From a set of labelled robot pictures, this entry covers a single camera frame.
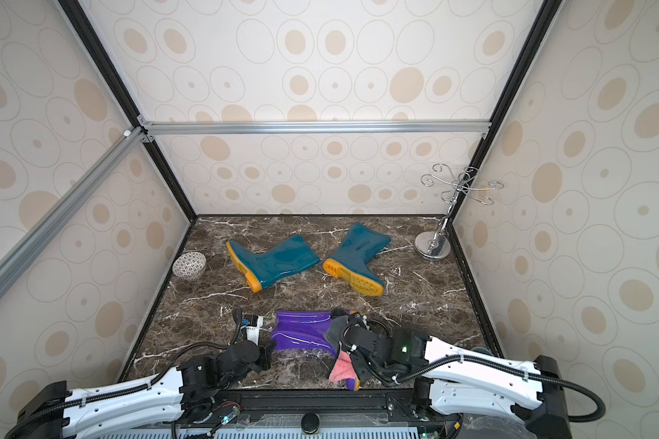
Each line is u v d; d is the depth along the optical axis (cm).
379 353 53
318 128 93
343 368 70
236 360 59
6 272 53
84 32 70
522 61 76
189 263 101
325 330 85
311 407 75
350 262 97
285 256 105
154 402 53
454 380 48
